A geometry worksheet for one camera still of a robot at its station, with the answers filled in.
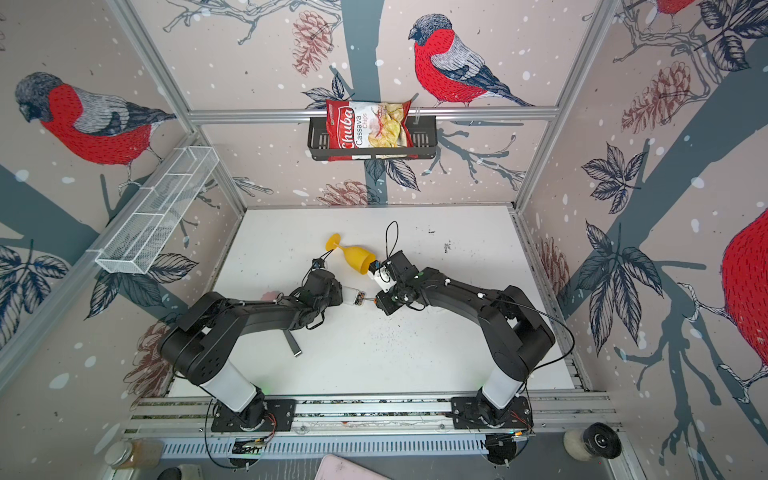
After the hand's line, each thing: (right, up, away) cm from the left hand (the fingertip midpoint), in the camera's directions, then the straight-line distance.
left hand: (336, 288), depth 95 cm
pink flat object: (+5, -35, -29) cm, 46 cm away
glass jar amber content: (-37, -30, -31) cm, 57 cm away
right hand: (+14, -5, -7) cm, 16 cm away
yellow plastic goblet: (+6, +10, +3) cm, 12 cm away
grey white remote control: (+4, -2, 0) cm, 5 cm away
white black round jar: (+61, -25, -33) cm, 74 cm away
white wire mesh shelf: (-45, +21, -19) cm, 53 cm away
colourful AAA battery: (+8, -3, 0) cm, 8 cm away
